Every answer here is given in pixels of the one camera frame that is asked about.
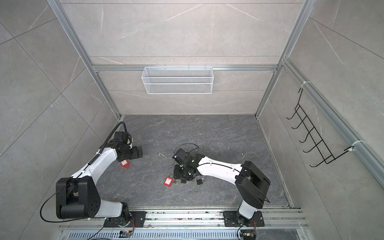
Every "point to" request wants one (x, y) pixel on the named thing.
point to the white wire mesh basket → (177, 80)
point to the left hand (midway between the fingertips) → (134, 151)
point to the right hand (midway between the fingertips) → (175, 176)
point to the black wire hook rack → (325, 153)
